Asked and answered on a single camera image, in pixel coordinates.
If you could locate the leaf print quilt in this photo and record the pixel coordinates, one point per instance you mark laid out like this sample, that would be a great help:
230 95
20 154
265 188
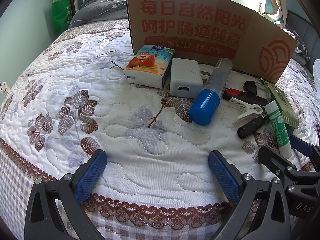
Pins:
150 155

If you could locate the white charger adapter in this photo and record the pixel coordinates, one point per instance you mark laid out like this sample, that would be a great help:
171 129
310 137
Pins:
185 78

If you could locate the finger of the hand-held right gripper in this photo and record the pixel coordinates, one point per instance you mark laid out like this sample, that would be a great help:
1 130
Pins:
303 147
272 160

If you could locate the bear print tissue pack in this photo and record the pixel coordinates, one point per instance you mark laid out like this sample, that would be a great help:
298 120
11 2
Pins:
147 65

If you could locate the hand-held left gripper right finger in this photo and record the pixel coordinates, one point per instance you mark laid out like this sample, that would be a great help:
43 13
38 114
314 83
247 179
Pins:
223 177

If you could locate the white round fan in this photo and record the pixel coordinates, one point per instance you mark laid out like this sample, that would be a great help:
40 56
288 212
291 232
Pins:
317 73

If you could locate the black marker pen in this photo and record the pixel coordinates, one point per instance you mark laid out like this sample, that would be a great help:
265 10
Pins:
250 128

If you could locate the white plastic clip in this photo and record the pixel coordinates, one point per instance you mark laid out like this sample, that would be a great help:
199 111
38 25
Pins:
250 110

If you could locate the green and white tube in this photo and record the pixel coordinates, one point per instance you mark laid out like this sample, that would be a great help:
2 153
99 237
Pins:
277 130

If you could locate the green wipes packet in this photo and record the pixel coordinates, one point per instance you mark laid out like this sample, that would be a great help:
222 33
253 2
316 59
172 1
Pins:
285 105

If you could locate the blue capped grey tube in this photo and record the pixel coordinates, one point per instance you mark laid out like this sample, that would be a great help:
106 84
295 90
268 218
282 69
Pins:
205 106

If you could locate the red printed cardboard box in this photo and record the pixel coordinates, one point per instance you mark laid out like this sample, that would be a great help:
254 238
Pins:
200 30

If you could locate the green shopping bag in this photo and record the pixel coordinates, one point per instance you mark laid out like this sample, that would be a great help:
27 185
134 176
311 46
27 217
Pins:
61 12

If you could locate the grey star print pillow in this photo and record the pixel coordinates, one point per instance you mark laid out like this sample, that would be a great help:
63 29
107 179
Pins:
100 7

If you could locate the white power strip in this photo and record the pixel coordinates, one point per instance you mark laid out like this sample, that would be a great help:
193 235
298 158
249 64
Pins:
4 88

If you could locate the grey padded headboard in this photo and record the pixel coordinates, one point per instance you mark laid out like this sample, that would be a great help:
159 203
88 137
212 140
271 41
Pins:
305 30

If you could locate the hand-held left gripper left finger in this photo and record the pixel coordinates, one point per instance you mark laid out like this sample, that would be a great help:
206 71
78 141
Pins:
90 177

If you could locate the dark star print duvet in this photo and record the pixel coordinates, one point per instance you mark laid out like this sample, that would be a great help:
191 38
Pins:
302 51

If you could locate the black oval case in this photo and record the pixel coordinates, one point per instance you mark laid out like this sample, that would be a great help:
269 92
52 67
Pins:
251 87

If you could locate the black and red lighter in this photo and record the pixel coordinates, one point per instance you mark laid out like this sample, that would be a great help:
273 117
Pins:
250 99

